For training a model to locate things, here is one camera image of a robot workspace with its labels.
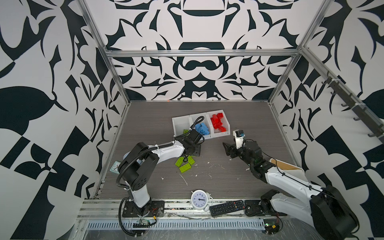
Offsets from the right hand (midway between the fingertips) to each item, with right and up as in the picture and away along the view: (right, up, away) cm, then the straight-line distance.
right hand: (229, 140), depth 84 cm
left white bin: (-28, +9, +16) cm, 33 cm away
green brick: (-28, -13, +5) cm, 31 cm away
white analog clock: (-17, -28, -9) cm, 34 cm away
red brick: (-1, +5, +15) cm, 16 cm away
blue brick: (-14, +5, +12) cm, 19 cm away
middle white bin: (-18, +12, -10) cm, 24 cm away
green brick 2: (-22, -12, +5) cm, 25 cm away
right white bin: (-6, +3, +13) cm, 14 cm away
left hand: (-18, -5, +8) cm, 20 cm away
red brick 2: (-4, +12, +20) cm, 24 cm away
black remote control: (-4, -31, -10) cm, 33 cm away
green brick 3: (-25, -16, +3) cm, 30 cm away
